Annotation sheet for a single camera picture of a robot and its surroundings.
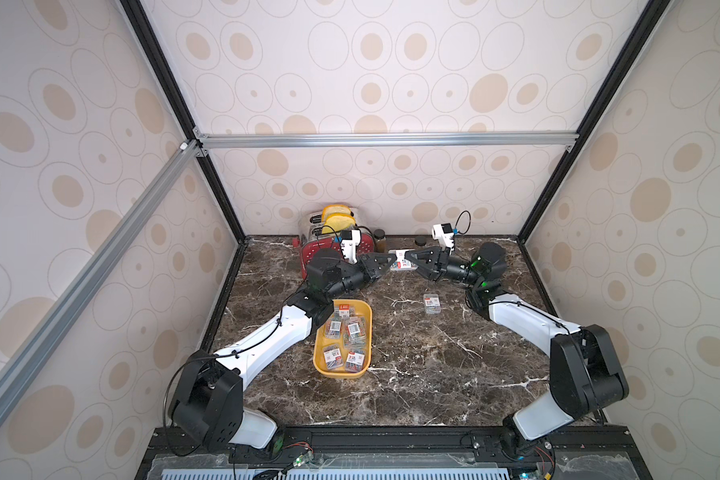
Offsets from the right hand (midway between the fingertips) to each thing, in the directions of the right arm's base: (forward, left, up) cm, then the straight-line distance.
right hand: (402, 268), depth 71 cm
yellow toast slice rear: (+32, +22, -8) cm, 40 cm away
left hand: (0, 0, +3) cm, 3 cm away
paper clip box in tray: (-11, +19, -28) cm, 35 cm away
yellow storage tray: (-6, +16, -28) cm, 33 cm away
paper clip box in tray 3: (-2, +20, -28) cm, 34 cm away
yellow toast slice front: (+26, +20, -9) cm, 34 cm away
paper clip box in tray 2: (-3, +13, -26) cm, 29 cm away
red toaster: (+23, +10, -16) cm, 30 cm away
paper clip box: (+9, -12, -28) cm, 32 cm away
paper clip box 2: (+1, 0, +1) cm, 1 cm away
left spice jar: (+32, +6, -23) cm, 39 cm away
